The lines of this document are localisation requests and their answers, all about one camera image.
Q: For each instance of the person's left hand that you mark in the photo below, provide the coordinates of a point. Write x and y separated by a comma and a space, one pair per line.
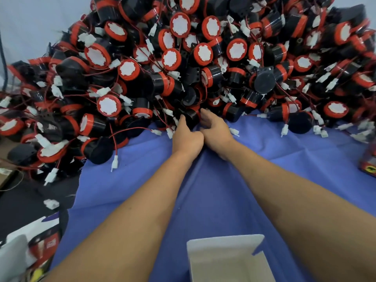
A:
188, 141

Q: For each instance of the person's right hand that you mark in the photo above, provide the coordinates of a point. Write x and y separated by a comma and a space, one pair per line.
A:
217, 138

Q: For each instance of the pile of black red buzzers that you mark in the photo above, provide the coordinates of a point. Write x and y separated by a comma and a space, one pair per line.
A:
205, 55

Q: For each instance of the person's left forearm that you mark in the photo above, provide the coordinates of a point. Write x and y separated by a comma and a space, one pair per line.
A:
126, 226

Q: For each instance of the person's right forearm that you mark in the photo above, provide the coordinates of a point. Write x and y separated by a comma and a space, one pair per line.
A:
311, 214

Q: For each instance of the blue table cloth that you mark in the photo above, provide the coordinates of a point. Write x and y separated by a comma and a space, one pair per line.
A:
194, 208

